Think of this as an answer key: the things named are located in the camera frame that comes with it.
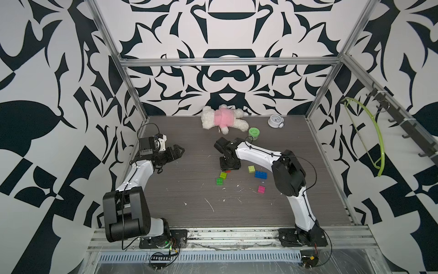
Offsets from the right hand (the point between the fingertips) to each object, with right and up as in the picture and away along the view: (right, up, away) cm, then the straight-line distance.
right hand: (225, 166), depth 94 cm
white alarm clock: (+34, +26, +20) cm, 47 cm away
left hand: (-26, +9, -5) cm, 28 cm away
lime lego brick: (-1, -4, -3) cm, 5 cm away
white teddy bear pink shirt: (0, +28, +14) cm, 31 cm away
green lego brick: (-3, -7, -5) cm, 9 cm away
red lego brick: (+2, -3, 0) cm, 4 cm away
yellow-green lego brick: (+15, -2, 0) cm, 15 cm away
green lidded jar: (+18, +18, +11) cm, 28 cm away
